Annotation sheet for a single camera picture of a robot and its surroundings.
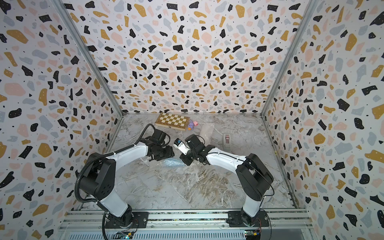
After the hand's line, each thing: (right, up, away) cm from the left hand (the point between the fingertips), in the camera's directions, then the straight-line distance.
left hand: (173, 154), depth 92 cm
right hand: (+6, 0, -5) cm, 8 cm away
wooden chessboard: (-5, +22, +21) cm, 31 cm away
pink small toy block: (+13, +20, +21) cm, 32 cm away
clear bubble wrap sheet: (+20, +13, +8) cm, 25 cm away
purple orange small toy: (+10, +18, +20) cm, 29 cm away
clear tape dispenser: (+35, +7, +10) cm, 37 cm away
